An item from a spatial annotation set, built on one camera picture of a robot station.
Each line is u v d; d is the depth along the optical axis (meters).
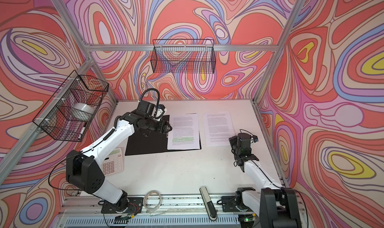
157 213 0.72
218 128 1.05
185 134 0.99
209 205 0.69
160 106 0.75
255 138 0.78
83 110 0.70
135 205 0.73
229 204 0.74
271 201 0.43
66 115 0.76
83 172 0.42
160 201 0.74
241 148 0.66
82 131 0.72
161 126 0.72
